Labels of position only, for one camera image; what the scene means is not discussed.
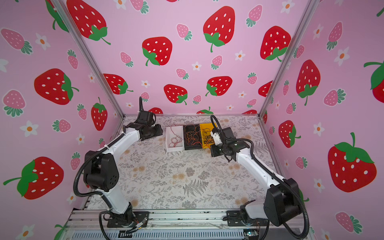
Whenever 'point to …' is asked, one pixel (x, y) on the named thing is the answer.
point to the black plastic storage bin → (197, 144)
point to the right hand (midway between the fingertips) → (211, 148)
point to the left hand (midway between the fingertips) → (160, 130)
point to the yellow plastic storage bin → (207, 139)
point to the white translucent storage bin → (178, 130)
